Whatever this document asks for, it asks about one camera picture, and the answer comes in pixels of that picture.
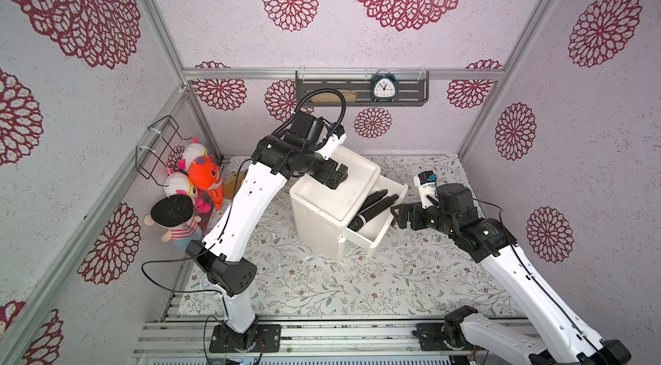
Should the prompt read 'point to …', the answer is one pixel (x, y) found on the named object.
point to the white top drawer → (369, 234)
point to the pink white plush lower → (178, 183)
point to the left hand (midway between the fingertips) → (331, 171)
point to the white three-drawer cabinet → (316, 210)
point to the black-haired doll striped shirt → (176, 213)
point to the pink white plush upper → (193, 151)
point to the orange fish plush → (205, 174)
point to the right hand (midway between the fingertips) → (405, 204)
